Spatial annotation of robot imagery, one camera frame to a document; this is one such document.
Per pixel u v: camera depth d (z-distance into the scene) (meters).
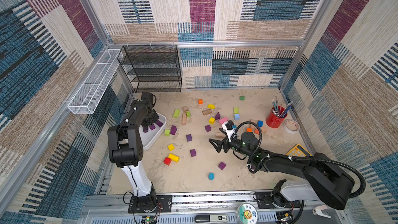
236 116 1.02
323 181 0.43
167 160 0.85
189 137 0.94
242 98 1.15
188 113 1.05
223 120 1.03
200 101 1.14
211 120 1.00
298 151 0.88
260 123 1.00
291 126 0.99
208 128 0.98
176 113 1.06
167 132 0.96
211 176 0.81
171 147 0.91
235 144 0.71
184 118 1.04
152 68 1.09
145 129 0.96
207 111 1.08
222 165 0.83
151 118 0.81
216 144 0.73
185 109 1.08
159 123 0.99
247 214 0.64
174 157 0.86
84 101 0.70
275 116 0.89
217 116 1.03
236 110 1.08
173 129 0.99
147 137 0.94
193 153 0.87
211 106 1.11
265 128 0.99
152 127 0.92
